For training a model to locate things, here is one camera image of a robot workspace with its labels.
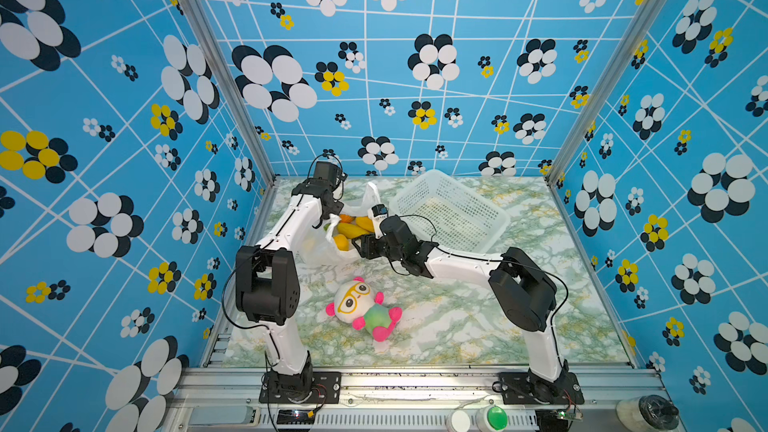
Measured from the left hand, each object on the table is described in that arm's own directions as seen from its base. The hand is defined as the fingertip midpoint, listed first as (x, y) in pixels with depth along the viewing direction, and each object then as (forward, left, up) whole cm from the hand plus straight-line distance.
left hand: (324, 205), depth 93 cm
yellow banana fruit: (-3, -12, -8) cm, 14 cm away
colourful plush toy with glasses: (-29, -12, -7) cm, 32 cm away
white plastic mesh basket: (+8, -43, -13) cm, 46 cm away
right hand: (-11, -12, -3) cm, 16 cm away
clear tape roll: (-53, -76, -4) cm, 93 cm away
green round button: (-54, -43, -5) cm, 70 cm away
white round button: (-55, -36, -7) cm, 66 cm away
